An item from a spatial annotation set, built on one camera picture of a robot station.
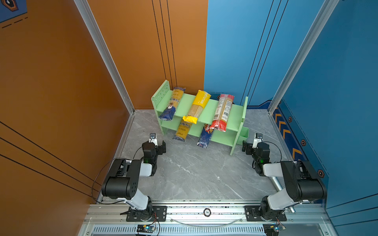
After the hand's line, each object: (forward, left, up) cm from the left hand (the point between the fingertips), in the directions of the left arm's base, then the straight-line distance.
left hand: (155, 140), depth 94 cm
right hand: (0, -62, 0) cm, 62 cm away
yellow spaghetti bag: (+13, -29, +23) cm, 39 cm away
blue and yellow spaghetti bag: (+2, -12, +24) cm, 26 cm away
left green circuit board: (-46, -2, -8) cm, 47 cm away
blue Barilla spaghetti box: (-5, -31, +10) cm, 33 cm away
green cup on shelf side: (+7, -60, -3) cm, 60 cm away
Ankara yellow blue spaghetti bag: (+1, -18, +8) cm, 20 cm away
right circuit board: (-46, -63, -7) cm, 78 cm away
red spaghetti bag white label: (+2, -40, +24) cm, 47 cm away
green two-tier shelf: (-7, -46, +18) cm, 51 cm away
